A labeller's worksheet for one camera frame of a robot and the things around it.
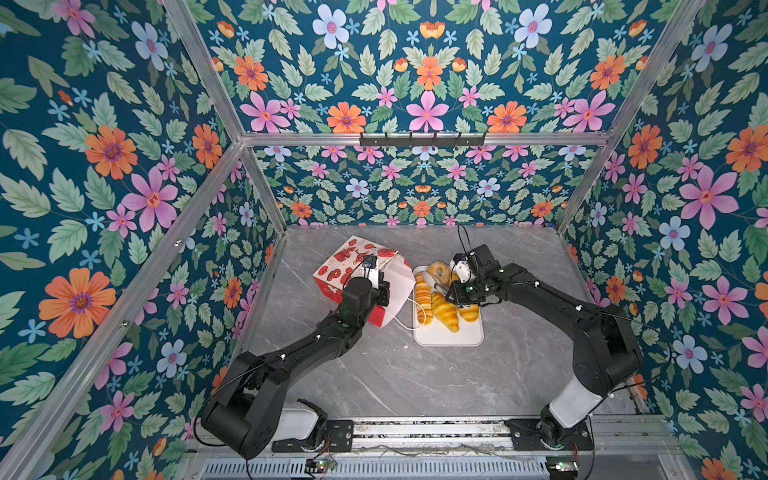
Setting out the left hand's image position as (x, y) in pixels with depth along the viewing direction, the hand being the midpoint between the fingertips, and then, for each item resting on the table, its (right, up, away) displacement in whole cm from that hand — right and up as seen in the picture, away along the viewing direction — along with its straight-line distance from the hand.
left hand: (386, 267), depth 83 cm
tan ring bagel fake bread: (+18, -2, +18) cm, 25 cm away
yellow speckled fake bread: (+18, -14, +9) cm, 25 cm away
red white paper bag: (-14, +1, +12) cm, 19 cm away
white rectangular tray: (+15, -22, +9) cm, 28 cm away
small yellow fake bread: (+26, -15, +9) cm, 31 cm away
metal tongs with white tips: (+17, -7, +8) cm, 20 cm away
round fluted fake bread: (+19, -3, -1) cm, 20 cm away
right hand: (+19, -9, +6) cm, 21 cm away
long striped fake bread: (+11, -11, +12) cm, 20 cm away
